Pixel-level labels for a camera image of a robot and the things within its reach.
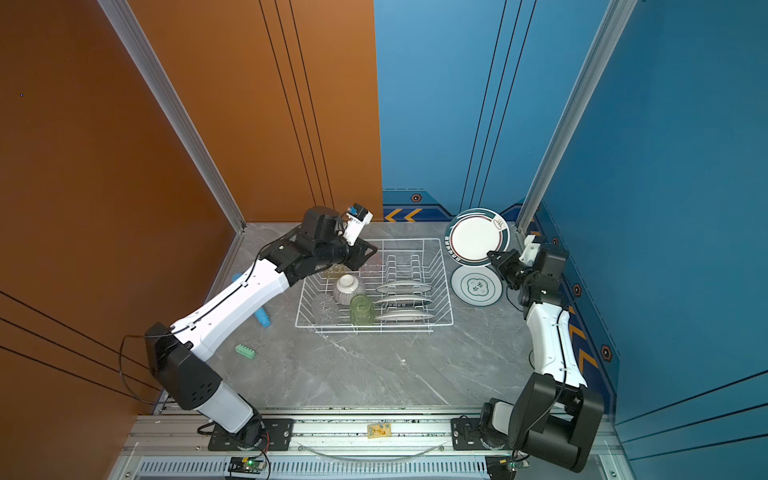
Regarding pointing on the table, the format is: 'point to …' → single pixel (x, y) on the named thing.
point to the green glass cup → (362, 311)
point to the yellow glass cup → (334, 271)
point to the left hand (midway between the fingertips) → (373, 243)
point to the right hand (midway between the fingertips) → (485, 252)
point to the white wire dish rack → (411, 259)
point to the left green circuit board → (247, 465)
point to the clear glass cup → (325, 309)
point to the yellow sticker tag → (379, 430)
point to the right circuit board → (503, 467)
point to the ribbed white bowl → (346, 288)
